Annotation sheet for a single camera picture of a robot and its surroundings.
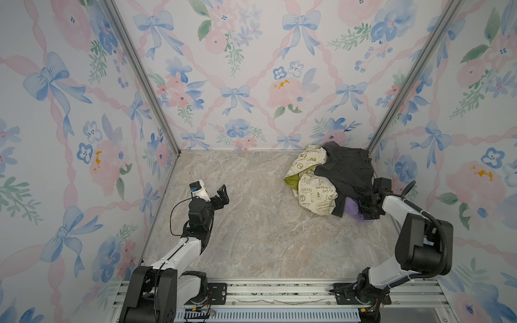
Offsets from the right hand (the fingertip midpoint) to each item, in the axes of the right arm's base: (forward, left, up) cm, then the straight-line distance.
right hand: (358, 204), depth 94 cm
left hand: (0, +64, +14) cm, 66 cm away
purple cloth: (-2, +3, 0) cm, 4 cm away
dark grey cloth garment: (+18, 0, +4) cm, 18 cm away
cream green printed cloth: (+3, +20, +5) cm, 21 cm away
